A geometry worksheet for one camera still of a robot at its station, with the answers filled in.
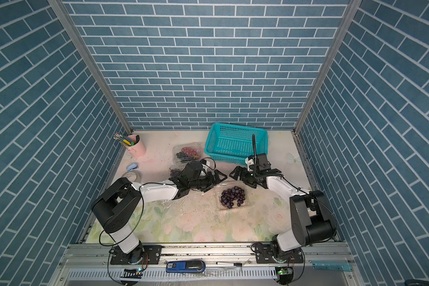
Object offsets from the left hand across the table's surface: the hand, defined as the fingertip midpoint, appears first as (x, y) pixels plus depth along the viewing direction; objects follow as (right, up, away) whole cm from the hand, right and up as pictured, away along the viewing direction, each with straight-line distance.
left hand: (227, 183), depth 85 cm
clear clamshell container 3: (-27, +5, +11) cm, 30 cm away
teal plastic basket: (+5, +19, +30) cm, 36 cm away
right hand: (+6, +2, +5) cm, 7 cm away
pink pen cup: (-52, +15, +17) cm, 57 cm away
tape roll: (-51, +1, +12) cm, 53 cm away
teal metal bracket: (+43, -31, -13) cm, 55 cm away
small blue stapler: (-54, +6, +14) cm, 56 cm away
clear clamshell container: (+3, -6, +1) cm, 7 cm away
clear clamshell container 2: (-29, +16, +20) cm, 39 cm away
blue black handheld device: (-16, -28, -18) cm, 37 cm away
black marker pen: (+4, -31, -13) cm, 34 cm away
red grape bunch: (-21, +14, +19) cm, 31 cm away
